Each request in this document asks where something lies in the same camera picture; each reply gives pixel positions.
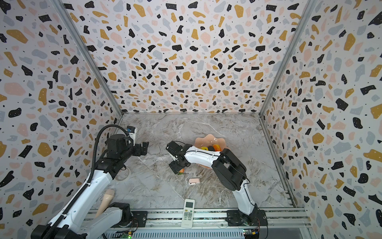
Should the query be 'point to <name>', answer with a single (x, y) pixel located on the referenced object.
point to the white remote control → (188, 213)
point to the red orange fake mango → (217, 148)
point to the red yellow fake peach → (181, 172)
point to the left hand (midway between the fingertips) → (138, 139)
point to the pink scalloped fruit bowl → (209, 140)
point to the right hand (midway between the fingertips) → (175, 164)
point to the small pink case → (192, 181)
